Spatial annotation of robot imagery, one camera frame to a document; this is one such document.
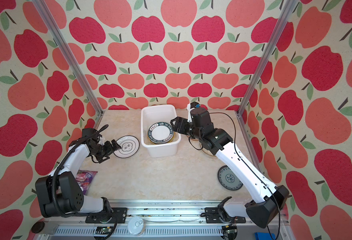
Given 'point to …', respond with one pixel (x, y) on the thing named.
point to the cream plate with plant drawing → (207, 151)
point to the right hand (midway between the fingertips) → (179, 121)
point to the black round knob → (37, 227)
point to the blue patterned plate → (228, 180)
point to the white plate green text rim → (160, 132)
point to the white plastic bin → (151, 113)
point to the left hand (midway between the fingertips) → (117, 151)
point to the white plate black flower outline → (129, 145)
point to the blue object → (264, 236)
